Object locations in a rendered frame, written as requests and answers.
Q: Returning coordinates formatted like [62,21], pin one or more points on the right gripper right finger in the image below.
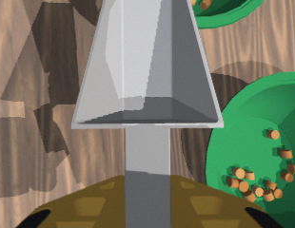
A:
[196,205]

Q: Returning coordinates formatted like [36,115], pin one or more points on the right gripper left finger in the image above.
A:
[101,205]

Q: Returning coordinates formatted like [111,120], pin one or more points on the green bowl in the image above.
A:
[229,12]
[243,142]

